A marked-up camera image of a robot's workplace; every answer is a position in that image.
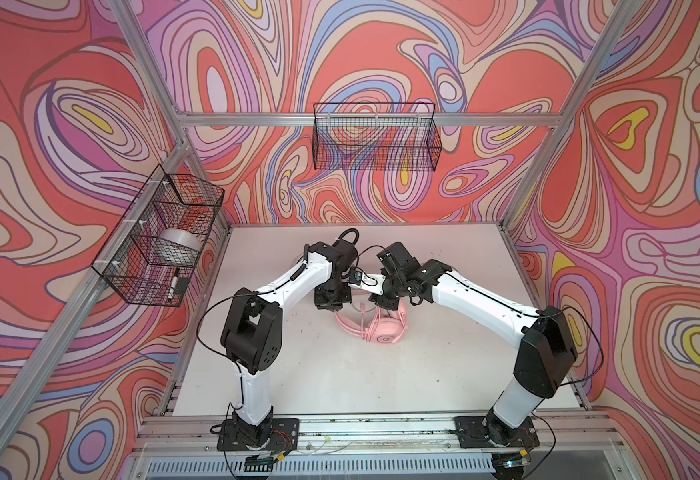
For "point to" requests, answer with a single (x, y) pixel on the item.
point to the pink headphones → (383, 330)
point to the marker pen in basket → (174, 284)
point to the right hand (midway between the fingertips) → (378, 294)
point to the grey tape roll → (173, 246)
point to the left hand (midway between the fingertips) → (344, 307)
